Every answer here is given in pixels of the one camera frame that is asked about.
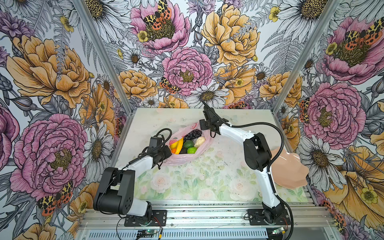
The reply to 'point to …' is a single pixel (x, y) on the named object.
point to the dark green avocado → (188, 143)
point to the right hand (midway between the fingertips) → (205, 125)
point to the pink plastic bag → (205, 134)
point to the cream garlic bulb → (200, 141)
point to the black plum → (183, 150)
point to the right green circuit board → (280, 229)
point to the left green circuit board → (145, 232)
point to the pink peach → (172, 141)
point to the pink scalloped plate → (288, 169)
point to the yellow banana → (177, 145)
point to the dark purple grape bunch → (192, 134)
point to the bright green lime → (191, 150)
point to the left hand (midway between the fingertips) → (169, 155)
